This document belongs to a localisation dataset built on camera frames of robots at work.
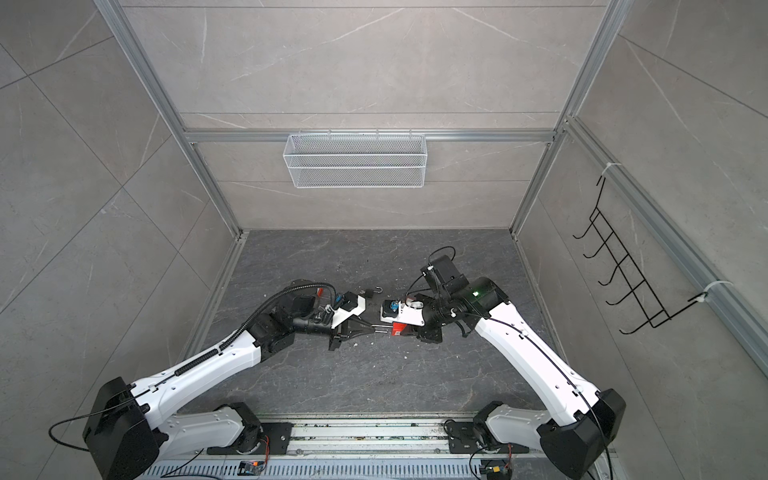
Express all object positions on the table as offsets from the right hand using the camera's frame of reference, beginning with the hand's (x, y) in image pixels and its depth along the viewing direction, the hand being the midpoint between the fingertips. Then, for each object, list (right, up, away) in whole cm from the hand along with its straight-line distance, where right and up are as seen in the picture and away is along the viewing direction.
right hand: (405, 319), depth 72 cm
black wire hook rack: (+52, +5, -10) cm, 53 cm away
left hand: (-8, 0, -2) cm, 8 cm away
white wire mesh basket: (-16, +48, +29) cm, 58 cm away
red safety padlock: (-2, -1, -4) cm, 5 cm away
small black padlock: (-11, +3, +29) cm, 32 cm away
